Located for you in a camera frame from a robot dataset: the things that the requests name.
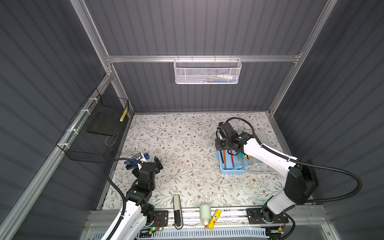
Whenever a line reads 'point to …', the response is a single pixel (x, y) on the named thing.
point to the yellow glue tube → (217, 214)
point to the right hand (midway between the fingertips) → (219, 144)
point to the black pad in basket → (106, 123)
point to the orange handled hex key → (225, 158)
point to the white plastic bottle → (205, 214)
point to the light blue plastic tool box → (240, 167)
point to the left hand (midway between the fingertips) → (148, 161)
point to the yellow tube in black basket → (123, 115)
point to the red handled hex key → (232, 158)
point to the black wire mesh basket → (93, 137)
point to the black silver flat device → (178, 216)
